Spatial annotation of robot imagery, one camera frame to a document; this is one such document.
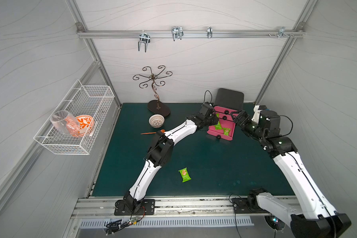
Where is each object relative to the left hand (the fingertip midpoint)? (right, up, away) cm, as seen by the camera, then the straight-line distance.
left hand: (220, 119), depth 92 cm
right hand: (+2, +2, -20) cm, 21 cm away
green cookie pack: (+1, -5, +12) cm, 13 cm away
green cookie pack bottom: (-23, -32, -8) cm, 40 cm away
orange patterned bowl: (-69, -1, -25) cm, 73 cm away
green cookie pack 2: (+6, -8, +9) cm, 14 cm away
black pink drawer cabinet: (+7, +12, +9) cm, 17 cm away
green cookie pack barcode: (-2, +3, +1) cm, 3 cm away
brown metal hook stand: (-45, +10, +22) cm, 51 cm away
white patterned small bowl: (-43, -1, +16) cm, 46 cm away
